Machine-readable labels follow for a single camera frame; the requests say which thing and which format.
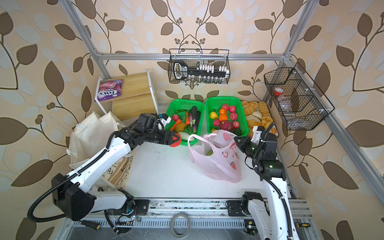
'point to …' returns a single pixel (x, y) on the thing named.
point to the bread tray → (258, 113)
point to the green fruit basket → (214, 104)
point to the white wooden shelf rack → (137, 99)
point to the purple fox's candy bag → (108, 89)
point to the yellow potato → (180, 127)
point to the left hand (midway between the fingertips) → (176, 137)
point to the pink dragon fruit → (226, 125)
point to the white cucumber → (185, 136)
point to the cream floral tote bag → (89, 138)
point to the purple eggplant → (194, 118)
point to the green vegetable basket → (174, 105)
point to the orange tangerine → (223, 117)
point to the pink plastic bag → (216, 155)
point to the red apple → (233, 116)
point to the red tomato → (176, 143)
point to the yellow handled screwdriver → (91, 224)
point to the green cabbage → (209, 153)
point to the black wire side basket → (301, 105)
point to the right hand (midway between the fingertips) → (235, 139)
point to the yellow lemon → (213, 115)
